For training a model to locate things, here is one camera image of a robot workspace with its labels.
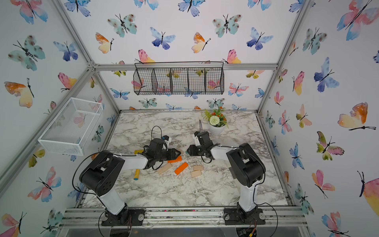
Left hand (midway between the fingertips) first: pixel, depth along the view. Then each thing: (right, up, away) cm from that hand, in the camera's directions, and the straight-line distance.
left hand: (180, 152), depth 93 cm
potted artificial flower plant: (+23, +20, 0) cm, 30 cm away
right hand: (+6, +2, +2) cm, 7 cm away
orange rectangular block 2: (+1, -10, -2) cm, 10 cm away
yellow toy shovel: (-25, -10, -7) cm, 27 cm away
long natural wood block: (-9, -9, -5) cm, 14 cm away
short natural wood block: (+11, -9, -2) cm, 15 cm away
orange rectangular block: (-1, -4, -3) cm, 5 cm away
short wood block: (+10, -12, -4) cm, 16 cm away
